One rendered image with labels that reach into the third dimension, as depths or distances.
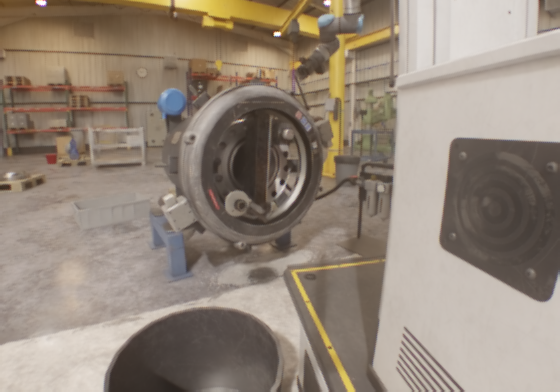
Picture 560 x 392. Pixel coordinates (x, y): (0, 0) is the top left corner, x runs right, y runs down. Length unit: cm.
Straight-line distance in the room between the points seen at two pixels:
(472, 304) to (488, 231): 8
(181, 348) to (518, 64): 75
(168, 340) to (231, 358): 16
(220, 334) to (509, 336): 57
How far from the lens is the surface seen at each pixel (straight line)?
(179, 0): 1294
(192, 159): 107
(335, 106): 473
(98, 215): 261
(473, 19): 69
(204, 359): 76
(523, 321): 31
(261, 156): 117
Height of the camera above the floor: 76
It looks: 10 degrees down
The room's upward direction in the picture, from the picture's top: straight up
